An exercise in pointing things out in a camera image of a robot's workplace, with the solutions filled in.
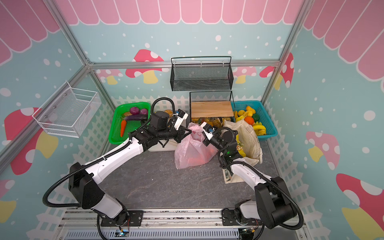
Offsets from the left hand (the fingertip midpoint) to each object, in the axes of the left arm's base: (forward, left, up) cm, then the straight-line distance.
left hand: (190, 134), depth 76 cm
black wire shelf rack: (+36, -14, -12) cm, 41 cm away
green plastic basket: (+35, +56, -20) cm, 69 cm away
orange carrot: (+24, +51, -22) cm, 61 cm away
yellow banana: (+18, -46, -17) cm, 52 cm away
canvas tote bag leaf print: (+3, -32, -10) cm, 34 cm away
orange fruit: (+24, -39, -15) cm, 49 cm away
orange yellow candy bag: (+25, -12, -19) cm, 34 cm away
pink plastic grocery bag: (-4, -1, -11) cm, 11 cm away
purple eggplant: (+30, +39, -20) cm, 53 cm away
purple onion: (+35, +45, -18) cm, 59 cm away
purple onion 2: (+35, +37, -19) cm, 54 cm away
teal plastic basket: (+29, -52, -18) cm, 63 cm away
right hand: (+4, -4, +2) cm, 6 cm away
